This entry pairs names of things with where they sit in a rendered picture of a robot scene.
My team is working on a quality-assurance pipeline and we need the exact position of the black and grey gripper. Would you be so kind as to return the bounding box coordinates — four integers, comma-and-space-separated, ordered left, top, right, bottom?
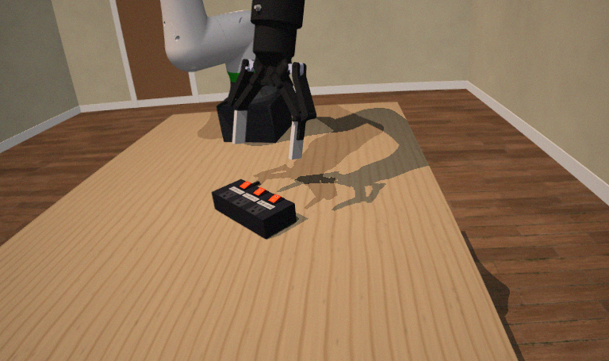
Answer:
228, 24, 316, 159

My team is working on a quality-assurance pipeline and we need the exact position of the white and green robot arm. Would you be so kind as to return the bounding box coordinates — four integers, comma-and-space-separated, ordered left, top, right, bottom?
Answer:
160, 0, 305, 98

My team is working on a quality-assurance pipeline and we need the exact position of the black power strip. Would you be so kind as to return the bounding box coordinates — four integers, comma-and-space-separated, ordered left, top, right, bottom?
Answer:
212, 179, 297, 239

